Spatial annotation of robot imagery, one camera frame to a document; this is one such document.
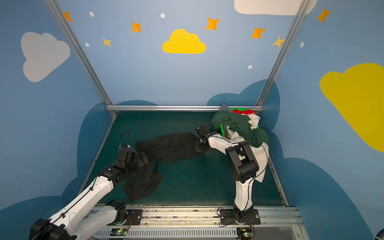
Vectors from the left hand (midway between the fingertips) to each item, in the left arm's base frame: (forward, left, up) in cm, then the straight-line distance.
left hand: (144, 159), depth 84 cm
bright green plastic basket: (+27, -48, -2) cm, 55 cm away
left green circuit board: (-33, +8, -11) cm, 36 cm away
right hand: (+13, -32, -8) cm, 35 cm away
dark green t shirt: (+28, -61, -1) cm, 67 cm away
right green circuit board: (-33, -54, -12) cm, 64 cm away
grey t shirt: (+46, -52, -1) cm, 69 cm away
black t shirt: (-10, 0, -6) cm, 12 cm away
